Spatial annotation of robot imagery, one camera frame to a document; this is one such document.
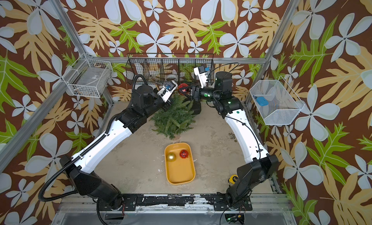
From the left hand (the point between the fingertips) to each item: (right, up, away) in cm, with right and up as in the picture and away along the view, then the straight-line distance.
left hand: (171, 88), depth 68 cm
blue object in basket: (+52, -5, +17) cm, 55 cm away
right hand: (+5, -1, -3) cm, 6 cm away
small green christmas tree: (+3, -15, +4) cm, 16 cm away
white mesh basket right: (+60, -5, +16) cm, 62 cm away
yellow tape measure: (+34, -49, +12) cm, 60 cm away
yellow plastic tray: (+3, -43, +19) cm, 47 cm away
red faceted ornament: (+6, -36, +19) cm, 41 cm away
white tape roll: (-3, +14, +31) cm, 34 cm away
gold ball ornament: (-2, -38, +18) cm, 42 cm away
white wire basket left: (-52, +10, +19) cm, 56 cm away
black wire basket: (-11, +20, +31) cm, 38 cm away
